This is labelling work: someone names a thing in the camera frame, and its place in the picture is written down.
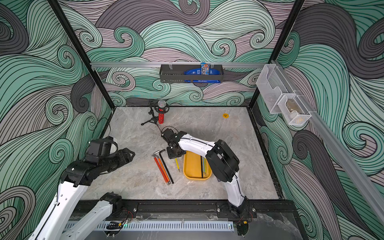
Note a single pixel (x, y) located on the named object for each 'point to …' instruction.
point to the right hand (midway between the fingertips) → (175, 154)
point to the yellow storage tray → (196, 167)
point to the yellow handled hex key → (176, 160)
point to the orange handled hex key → (163, 169)
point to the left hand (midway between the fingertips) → (130, 154)
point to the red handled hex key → (153, 155)
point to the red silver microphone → (161, 104)
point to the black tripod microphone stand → (153, 108)
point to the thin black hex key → (171, 180)
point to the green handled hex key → (205, 166)
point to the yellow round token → (225, 115)
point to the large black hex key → (201, 170)
